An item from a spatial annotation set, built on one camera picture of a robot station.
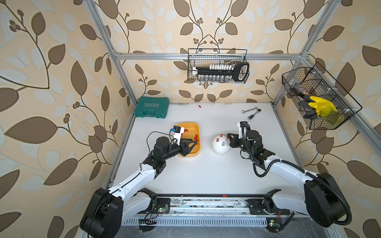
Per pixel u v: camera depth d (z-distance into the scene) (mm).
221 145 850
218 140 868
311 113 637
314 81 788
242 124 755
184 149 701
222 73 843
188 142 785
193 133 1038
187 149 709
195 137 1001
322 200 408
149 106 1120
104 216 399
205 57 909
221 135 879
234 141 748
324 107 685
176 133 702
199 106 1195
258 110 1150
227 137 850
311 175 451
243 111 1155
